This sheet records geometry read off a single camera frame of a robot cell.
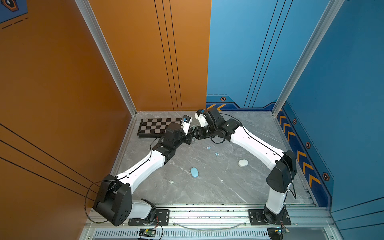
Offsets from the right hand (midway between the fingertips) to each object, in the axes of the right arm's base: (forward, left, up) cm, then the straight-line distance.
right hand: (192, 133), depth 79 cm
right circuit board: (-41, -40, -25) cm, 63 cm away
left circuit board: (-41, +22, -25) cm, 53 cm away
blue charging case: (-12, -1, -21) cm, 24 cm away
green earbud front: (-18, +13, -22) cm, 31 cm away
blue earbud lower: (0, -15, -22) cm, 27 cm away
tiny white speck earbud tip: (-16, -16, -23) cm, 33 cm away
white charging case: (-7, -30, -20) cm, 37 cm away
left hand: (+5, +1, 0) cm, 5 cm away
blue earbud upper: (+5, -10, -22) cm, 25 cm away
